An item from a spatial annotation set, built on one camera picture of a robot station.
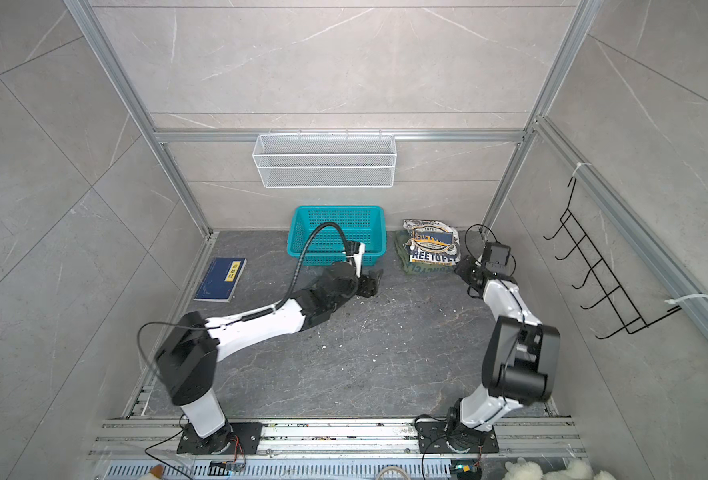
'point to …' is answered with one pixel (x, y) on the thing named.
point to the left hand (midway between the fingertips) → (380, 264)
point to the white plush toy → (530, 470)
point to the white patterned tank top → (432, 241)
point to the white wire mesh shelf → (324, 161)
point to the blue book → (221, 280)
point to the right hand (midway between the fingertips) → (466, 265)
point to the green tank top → (419, 268)
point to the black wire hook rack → (598, 272)
